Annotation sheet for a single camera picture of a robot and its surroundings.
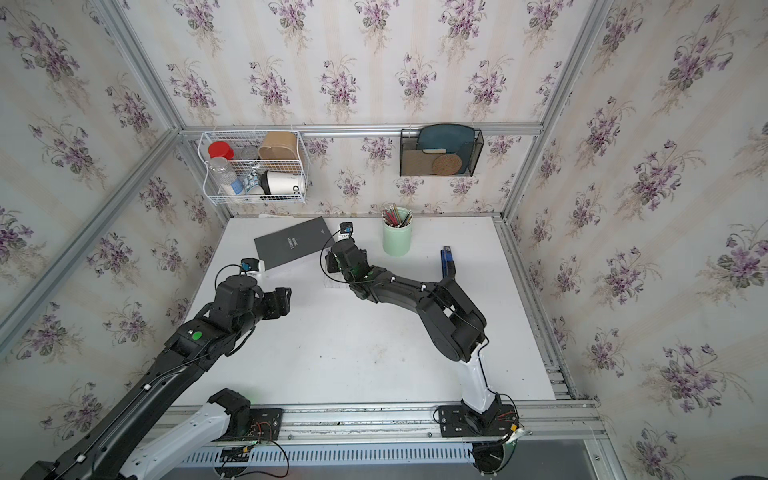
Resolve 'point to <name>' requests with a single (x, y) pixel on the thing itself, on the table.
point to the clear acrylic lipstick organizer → (335, 280)
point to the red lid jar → (220, 149)
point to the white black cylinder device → (282, 182)
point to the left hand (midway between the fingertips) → (284, 293)
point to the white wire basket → (254, 167)
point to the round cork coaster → (446, 165)
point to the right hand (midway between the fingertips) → (336, 248)
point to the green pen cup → (397, 240)
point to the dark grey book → (294, 243)
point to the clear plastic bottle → (225, 176)
